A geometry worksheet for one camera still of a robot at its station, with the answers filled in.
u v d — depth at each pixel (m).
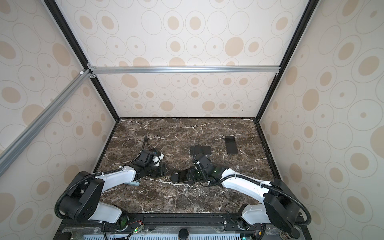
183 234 0.63
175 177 0.90
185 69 0.93
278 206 0.41
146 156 0.72
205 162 0.63
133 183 0.83
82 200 0.43
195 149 1.01
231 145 1.06
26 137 0.56
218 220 0.75
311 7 0.68
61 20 0.71
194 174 0.71
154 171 0.78
